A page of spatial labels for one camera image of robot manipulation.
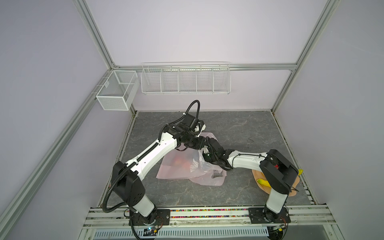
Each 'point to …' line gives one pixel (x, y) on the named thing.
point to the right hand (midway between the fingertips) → (190, 162)
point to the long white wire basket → (189, 77)
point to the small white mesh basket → (118, 90)
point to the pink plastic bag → (204, 173)
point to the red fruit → (179, 161)
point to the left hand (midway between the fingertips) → (203, 147)
